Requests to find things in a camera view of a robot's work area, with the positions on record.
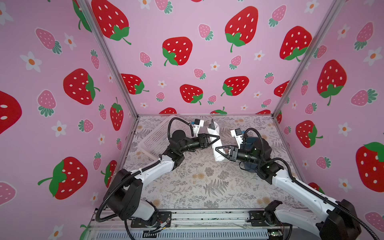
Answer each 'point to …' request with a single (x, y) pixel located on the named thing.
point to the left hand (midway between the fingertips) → (219, 140)
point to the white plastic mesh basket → (154, 143)
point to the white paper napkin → (217, 157)
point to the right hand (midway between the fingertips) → (215, 150)
